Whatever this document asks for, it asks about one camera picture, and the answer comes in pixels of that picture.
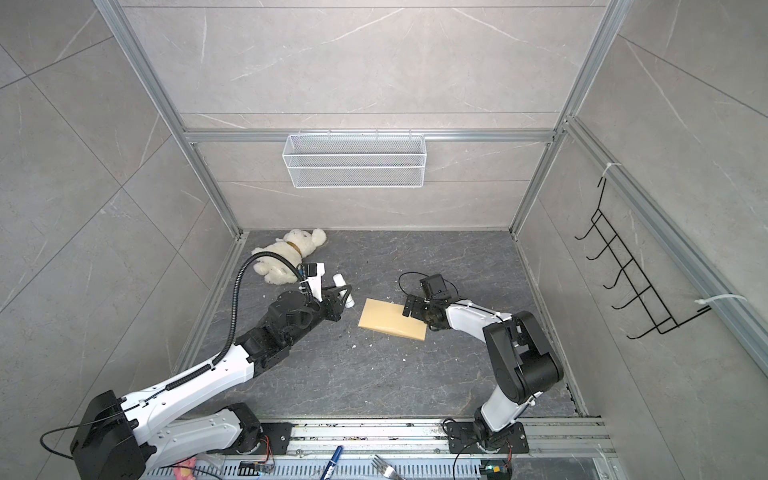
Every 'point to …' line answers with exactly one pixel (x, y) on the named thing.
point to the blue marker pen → (327, 473)
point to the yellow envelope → (386, 316)
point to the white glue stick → (339, 280)
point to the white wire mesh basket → (355, 161)
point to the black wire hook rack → (658, 313)
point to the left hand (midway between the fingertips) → (348, 281)
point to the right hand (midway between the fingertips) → (416, 308)
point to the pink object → (185, 473)
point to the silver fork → (386, 468)
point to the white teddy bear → (295, 244)
